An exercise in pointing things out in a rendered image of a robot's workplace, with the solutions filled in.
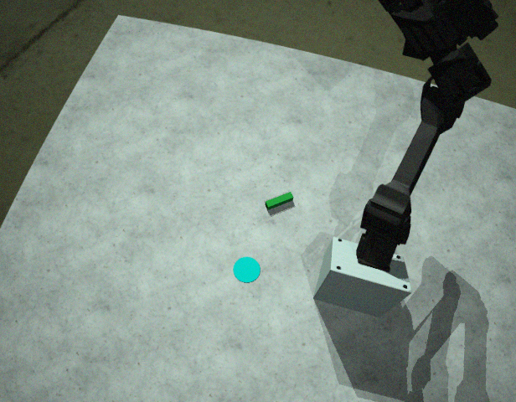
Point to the cyan circle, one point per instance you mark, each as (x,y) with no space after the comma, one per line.
(246,269)

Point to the green rectangular post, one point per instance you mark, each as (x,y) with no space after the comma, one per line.
(283,199)

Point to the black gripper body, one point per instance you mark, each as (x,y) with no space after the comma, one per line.
(435,38)

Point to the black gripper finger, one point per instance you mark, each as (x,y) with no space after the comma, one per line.
(453,65)
(406,15)

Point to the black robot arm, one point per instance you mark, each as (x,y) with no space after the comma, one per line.
(386,216)

